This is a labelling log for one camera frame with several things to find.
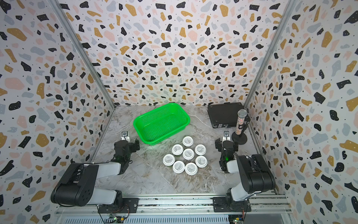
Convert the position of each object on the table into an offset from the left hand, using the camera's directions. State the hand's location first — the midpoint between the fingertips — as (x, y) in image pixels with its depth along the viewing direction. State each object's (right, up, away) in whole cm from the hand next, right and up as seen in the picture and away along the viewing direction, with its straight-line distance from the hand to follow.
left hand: (130, 139), depth 91 cm
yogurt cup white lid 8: (+40, -15, -11) cm, 44 cm away
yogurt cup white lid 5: (+27, -11, -8) cm, 30 cm away
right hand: (+66, 0, +2) cm, 66 cm away
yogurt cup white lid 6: (+33, -15, -10) cm, 37 cm away
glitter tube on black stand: (+74, 0, +8) cm, 74 cm away
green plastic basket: (+18, +10, +18) cm, 27 cm away
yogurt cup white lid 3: (+46, -6, -3) cm, 47 cm away
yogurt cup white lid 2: (+32, -6, -3) cm, 32 cm away
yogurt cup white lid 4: (+38, -9, -4) cm, 40 cm away
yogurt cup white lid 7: (+46, -12, -8) cm, 48 cm away
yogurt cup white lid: (+38, -2, +1) cm, 38 cm away
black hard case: (+69, +17, +25) cm, 75 cm away
